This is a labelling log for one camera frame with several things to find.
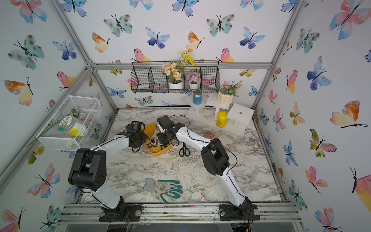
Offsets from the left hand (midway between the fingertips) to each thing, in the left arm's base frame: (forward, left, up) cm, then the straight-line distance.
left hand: (146, 136), depth 97 cm
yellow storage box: (-9, -6, -4) cm, 11 cm away
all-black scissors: (-6, -25, -7) cm, 27 cm away
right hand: (-3, -11, +4) cm, 12 cm away
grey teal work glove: (-31, -16, -5) cm, 36 cm away
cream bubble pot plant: (+12, -51, +24) cm, 58 cm away
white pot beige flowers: (+23, -21, +26) cm, 40 cm away
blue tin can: (+20, -35, +16) cm, 43 cm away
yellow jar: (+10, -52, +3) cm, 53 cm away
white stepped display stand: (+26, -43, -5) cm, 51 cm away
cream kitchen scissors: (-6, -7, +5) cm, 11 cm away
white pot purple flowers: (+21, -32, +29) cm, 48 cm away
